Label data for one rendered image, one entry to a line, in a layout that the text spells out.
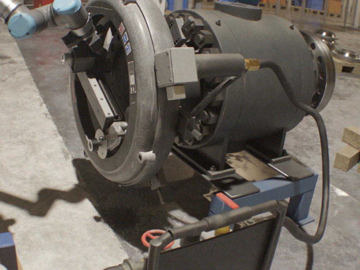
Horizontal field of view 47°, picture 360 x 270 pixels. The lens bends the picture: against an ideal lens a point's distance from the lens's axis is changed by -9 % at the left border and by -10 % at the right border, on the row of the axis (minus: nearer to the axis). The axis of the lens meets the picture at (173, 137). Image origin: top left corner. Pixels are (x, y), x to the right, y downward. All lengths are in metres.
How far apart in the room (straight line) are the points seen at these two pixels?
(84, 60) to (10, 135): 1.19
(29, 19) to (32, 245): 0.88
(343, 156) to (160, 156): 1.53
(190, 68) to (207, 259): 0.55
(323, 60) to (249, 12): 0.49
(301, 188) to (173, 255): 1.10
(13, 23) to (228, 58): 0.70
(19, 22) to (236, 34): 0.81
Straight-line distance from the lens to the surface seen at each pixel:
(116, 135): 1.52
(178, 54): 1.27
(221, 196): 1.22
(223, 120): 1.66
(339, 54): 5.97
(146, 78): 1.35
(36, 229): 1.88
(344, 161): 2.75
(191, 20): 1.36
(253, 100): 1.71
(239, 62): 1.41
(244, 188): 1.76
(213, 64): 1.35
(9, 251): 0.83
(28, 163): 2.41
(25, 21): 1.44
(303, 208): 2.07
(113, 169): 1.62
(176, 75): 1.26
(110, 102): 1.64
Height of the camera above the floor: 1.08
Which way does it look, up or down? 23 degrees down
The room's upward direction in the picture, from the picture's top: 6 degrees clockwise
